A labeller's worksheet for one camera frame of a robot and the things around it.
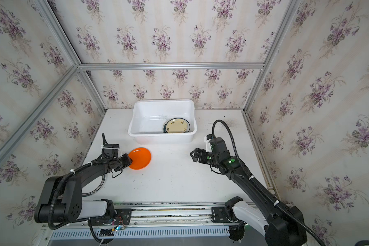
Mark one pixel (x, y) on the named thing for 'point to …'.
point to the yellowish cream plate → (176, 125)
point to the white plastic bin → (148, 117)
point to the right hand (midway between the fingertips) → (201, 153)
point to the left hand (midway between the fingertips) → (131, 161)
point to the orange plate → (141, 158)
